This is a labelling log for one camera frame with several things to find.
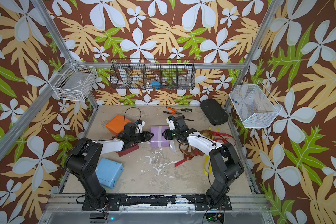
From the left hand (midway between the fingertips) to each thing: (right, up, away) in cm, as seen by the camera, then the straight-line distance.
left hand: (153, 133), depth 94 cm
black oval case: (+47, +15, +15) cm, 51 cm away
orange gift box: (-29, +5, +10) cm, 31 cm away
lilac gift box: (+1, -5, -3) cm, 6 cm away
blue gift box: (-24, -21, -16) cm, 36 cm away
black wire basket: (0, +42, +3) cm, 42 cm away
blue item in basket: (+2, +33, -1) cm, 33 cm away
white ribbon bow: (+13, -7, -2) cm, 15 cm away
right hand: (+8, +1, -4) cm, 8 cm away
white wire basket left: (-49, +33, -8) cm, 59 cm away
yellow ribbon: (+44, +1, +10) cm, 45 cm away
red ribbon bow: (+48, -3, +5) cm, 48 cm away
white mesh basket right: (+64, +17, -11) cm, 67 cm away
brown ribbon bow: (+25, -13, 0) cm, 28 cm away
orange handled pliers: (+17, +16, +21) cm, 31 cm away
